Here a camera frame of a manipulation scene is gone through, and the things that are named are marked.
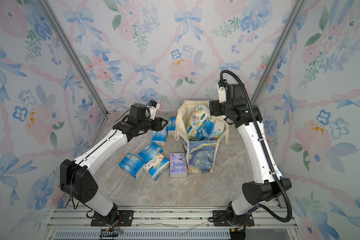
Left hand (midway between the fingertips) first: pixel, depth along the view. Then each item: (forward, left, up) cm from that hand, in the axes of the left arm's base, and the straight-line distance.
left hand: (165, 120), depth 81 cm
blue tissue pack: (-9, +10, -19) cm, 23 cm away
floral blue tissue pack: (+1, -24, -8) cm, 25 cm away
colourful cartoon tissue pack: (+4, -19, +1) cm, 20 cm away
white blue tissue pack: (+1, -15, -11) cm, 18 cm away
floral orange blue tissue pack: (-18, +6, -19) cm, 27 cm away
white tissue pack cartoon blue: (-6, -28, 0) cm, 29 cm away
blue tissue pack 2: (-17, +19, -19) cm, 32 cm away
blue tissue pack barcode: (+2, +6, -19) cm, 20 cm away
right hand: (+1, -27, +12) cm, 30 cm away
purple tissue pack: (-17, -7, -20) cm, 27 cm away
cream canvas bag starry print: (-16, -20, -10) cm, 27 cm away
